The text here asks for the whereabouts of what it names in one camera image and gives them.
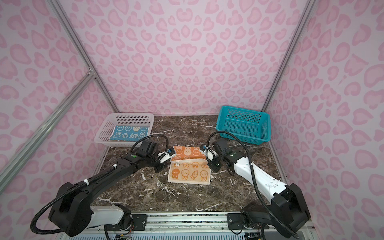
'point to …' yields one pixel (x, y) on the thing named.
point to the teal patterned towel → (123, 133)
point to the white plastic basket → (112, 119)
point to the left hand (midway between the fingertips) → (169, 158)
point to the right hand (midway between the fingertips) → (210, 160)
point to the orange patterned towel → (189, 165)
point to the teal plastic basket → (253, 127)
